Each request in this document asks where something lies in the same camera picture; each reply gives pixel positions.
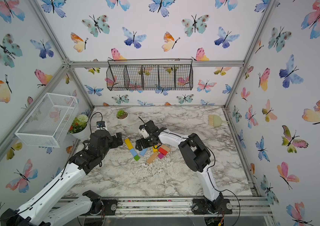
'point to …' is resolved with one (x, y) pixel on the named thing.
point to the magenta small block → (160, 155)
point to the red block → (161, 150)
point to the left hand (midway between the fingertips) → (114, 133)
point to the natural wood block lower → (152, 157)
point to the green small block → (137, 157)
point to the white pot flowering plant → (80, 128)
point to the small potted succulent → (122, 115)
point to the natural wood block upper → (165, 148)
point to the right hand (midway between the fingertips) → (141, 144)
